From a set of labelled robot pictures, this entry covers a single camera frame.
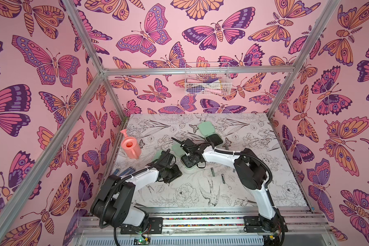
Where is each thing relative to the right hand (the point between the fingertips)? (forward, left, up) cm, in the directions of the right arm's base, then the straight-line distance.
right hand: (189, 159), depth 97 cm
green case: (-7, -1, +9) cm, 11 cm away
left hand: (-10, +4, +1) cm, 11 cm away
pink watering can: (+2, +34, +11) cm, 36 cm away
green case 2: (+26, -13, 0) cm, 29 cm away
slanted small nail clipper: (-8, -15, -1) cm, 16 cm away
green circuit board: (-43, +22, -2) cm, 48 cm away
